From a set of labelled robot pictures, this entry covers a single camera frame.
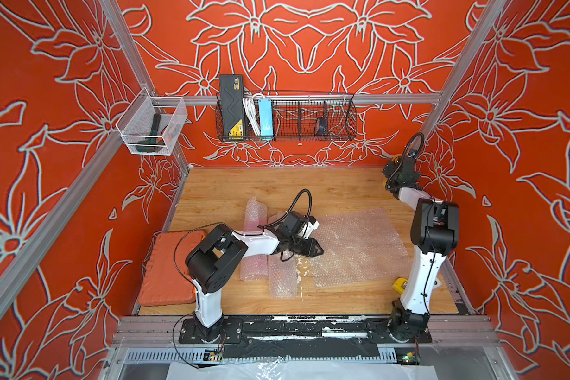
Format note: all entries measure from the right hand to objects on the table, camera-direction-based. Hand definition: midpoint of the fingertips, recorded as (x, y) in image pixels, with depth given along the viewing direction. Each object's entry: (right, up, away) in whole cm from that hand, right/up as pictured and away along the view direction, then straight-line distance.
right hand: (397, 163), depth 102 cm
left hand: (-36, -35, -15) cm, 52 cm away
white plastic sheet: (-54, -64, -35) cm, 90 cm away
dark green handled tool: (-96, +5, -20) cm, 98 cm away
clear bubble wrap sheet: (-20, -35, -10) cm, 41 cm away
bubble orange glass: (-51, -40, -26) cm, 69 cm away
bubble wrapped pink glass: (-60, -38, -24) cm, 75 cm away
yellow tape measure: (-9, -45, -21) cm, 50 cm away
